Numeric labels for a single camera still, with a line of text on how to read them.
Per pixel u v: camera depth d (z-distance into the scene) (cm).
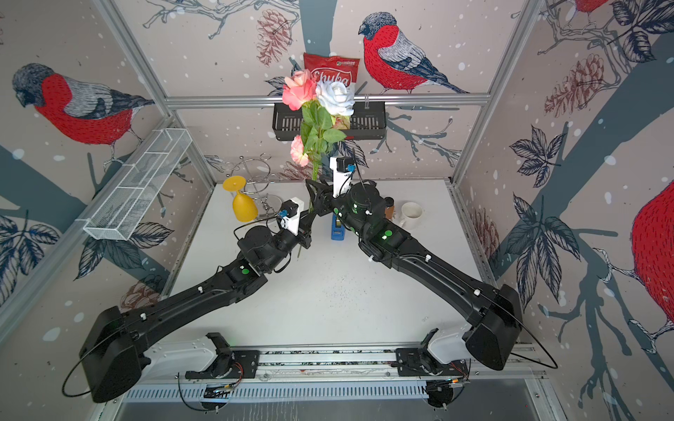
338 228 101
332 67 82
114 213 70
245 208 92
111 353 39
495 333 38
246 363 73
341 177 55
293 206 59
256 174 124
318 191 58
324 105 47
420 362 66
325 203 57
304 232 62
